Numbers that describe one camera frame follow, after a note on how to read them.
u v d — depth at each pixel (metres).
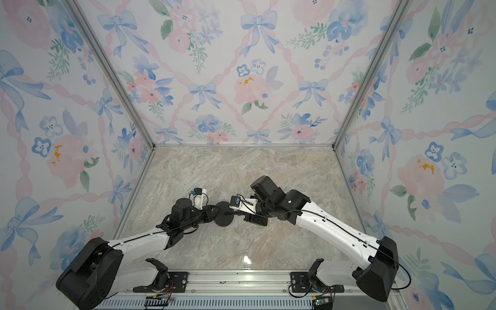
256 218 0.63
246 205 0.60
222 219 0.84
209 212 0.79
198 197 0.78
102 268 0.43
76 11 0.69
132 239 0.52
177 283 0.74
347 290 0.73
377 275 0.37
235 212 0.87
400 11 0.69
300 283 0.73
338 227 0.44
